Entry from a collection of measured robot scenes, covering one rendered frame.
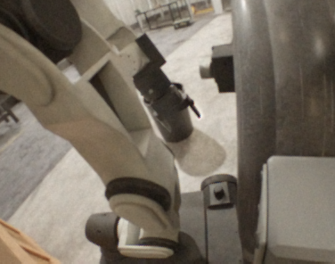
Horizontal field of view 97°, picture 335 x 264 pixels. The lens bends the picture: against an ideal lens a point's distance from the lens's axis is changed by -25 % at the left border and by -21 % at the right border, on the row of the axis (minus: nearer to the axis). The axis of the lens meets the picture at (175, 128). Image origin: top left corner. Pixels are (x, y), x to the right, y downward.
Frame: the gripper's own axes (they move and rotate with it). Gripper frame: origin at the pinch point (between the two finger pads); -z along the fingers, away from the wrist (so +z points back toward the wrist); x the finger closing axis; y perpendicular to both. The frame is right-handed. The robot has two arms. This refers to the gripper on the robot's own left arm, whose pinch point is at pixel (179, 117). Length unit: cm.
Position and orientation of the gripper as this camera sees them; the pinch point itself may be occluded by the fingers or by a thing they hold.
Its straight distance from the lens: 57.7
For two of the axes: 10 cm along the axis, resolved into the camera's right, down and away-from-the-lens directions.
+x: 8.3, -4.0, -3.8
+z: -5.5, -6.6, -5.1
